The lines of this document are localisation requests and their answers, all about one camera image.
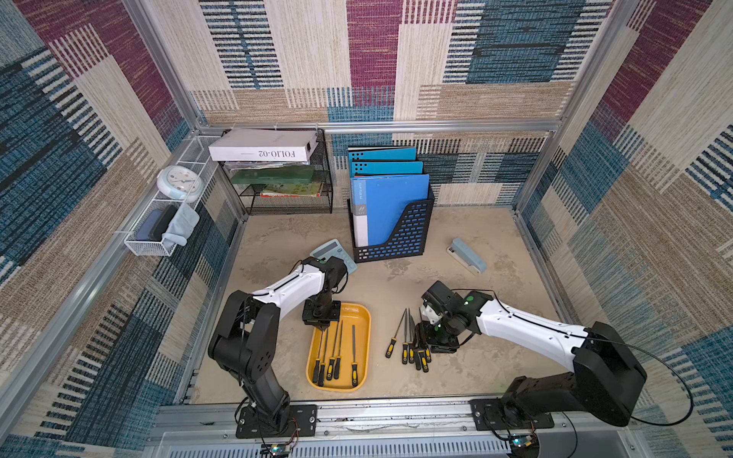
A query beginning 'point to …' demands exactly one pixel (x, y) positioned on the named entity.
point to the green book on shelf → (274, 176)
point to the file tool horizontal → (317, 363)
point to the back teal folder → (382, 154)
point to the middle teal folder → (361, 168)
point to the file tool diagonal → (331, 363)
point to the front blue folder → (377, 203)
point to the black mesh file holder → (409, 239)
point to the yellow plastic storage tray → (356, 321)
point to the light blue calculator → (334, 248)
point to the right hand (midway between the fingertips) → (418, 346)
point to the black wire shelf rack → (255, 205)
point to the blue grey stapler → (460, 250)
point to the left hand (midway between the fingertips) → (327, 326)
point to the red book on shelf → (292, 190)
